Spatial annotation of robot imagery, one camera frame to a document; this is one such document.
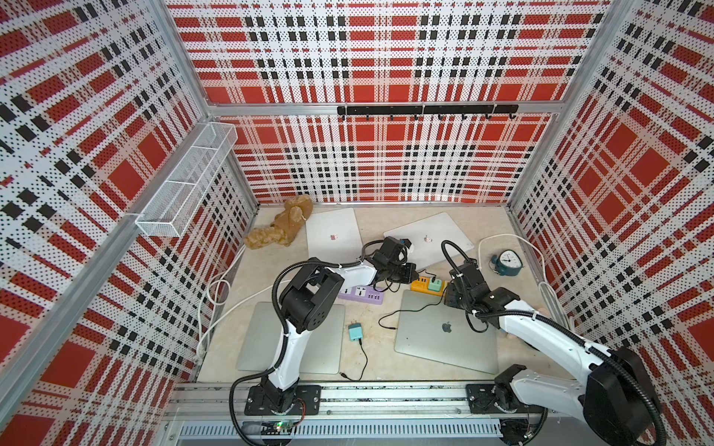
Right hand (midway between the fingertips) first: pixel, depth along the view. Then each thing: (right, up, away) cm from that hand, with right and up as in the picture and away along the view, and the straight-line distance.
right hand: (458, 292), depth 86 cm
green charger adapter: (-6, +2, +3) cm, 7 cm away
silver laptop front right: (-10, -11, +1) cm, 15 cm away
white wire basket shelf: (-92, +26, +2) cm, 95 cm away
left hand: (-10, +4, +9) cm, 14 cm away
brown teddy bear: (-59, +21, +16) cm, 65 cm away
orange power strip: (-10, +1, +8) cm, 13 cm away
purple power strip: (-30, -2, +6) cm, 30 cm away
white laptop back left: (-43, +17, +24) cm, 52 cm away
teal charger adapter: (-32, -11, -1) cm, 34 cm away
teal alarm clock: (+22, +8, +12) cm, 26 cm away
